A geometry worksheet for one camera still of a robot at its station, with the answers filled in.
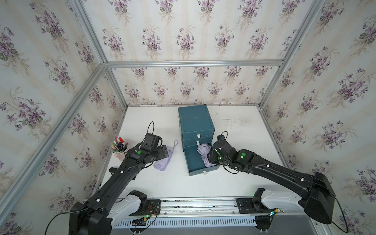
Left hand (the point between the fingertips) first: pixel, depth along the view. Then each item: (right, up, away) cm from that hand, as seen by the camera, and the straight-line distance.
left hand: (162, 153), depth 80 cm
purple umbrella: (-1, -8, +5) cm, 9 cm away
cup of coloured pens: (-26, +3, +3) cm, 26 cm away
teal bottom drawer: (+19, -8, +8) cm, 22 cm away
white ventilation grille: (+13, -31, -10) cm, 36 cm away
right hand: (+27, -2, -1) cm, 27 cm away
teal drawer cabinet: (+19, +14, -3) cm, 24 cm away
